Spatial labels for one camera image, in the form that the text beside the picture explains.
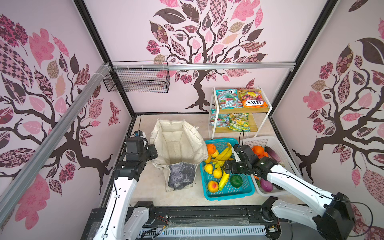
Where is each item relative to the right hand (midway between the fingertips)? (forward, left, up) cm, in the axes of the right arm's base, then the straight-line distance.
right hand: (228, 165), depth 81 cm
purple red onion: (-10, -19, -4) cm, 22 cm away
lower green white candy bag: (+26, +1, +9) cm, 27 cm away
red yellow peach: (-10, +9, -5) cm, 14 cm away
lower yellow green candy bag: (+25, -9, +8) cm, 28 cm away
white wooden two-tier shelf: (+18, -15, +22) cm, 32 cm away
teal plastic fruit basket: (-1, +10, -7) cm, 12 cm away
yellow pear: (+10, +6, -5) cm, 13 cm away
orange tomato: (+11, -21, -4) cm, 24 cm away
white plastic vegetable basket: (+13, -32, -4) cm, 35 cm away
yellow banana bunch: (+10, -1, -7) cm, 12 cm away
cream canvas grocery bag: (+18, +31, -10) cm, 37 cm away
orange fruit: (+11, +9, 0) cm, 14 cm away
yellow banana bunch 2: (-8, +4, -2) cm, 9 cm away
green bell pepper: (-7, -4, -6) cm, 10 cm away
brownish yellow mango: (+6, +10, -6) cm, 14 cm away
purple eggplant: (+8, -30, -5) cm, 31 cm away
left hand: (+4, +40, +11) cm, 42 cm away
